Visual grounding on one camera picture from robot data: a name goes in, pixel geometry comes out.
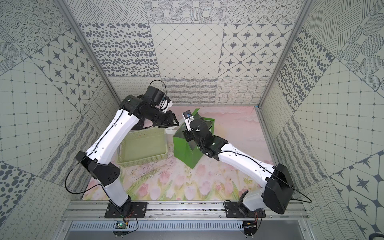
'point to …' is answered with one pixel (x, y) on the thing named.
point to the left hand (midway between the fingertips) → (176, 121)
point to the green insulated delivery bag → (189, 152)
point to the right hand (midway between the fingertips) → (188, 125)
